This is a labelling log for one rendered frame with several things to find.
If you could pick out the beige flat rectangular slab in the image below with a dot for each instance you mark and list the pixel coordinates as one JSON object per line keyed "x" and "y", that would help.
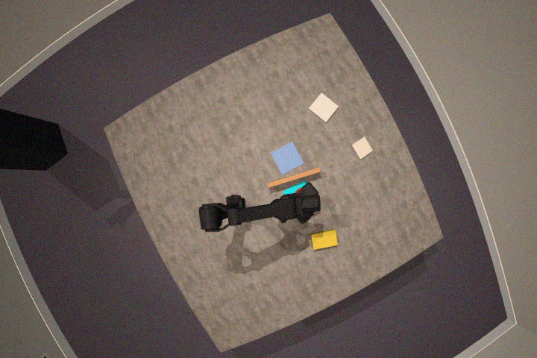
{"x": 323, "y": 107}

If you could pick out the tan rectangular block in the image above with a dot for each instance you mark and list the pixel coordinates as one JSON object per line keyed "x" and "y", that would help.
{"x": 294, "y": 177}

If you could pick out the yellow flat block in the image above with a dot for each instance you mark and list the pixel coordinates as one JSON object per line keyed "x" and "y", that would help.
{"x": 323, "y": 239}

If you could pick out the beige flat square slab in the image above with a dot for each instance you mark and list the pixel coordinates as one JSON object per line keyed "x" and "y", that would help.
{"x": 362, "y": 148}

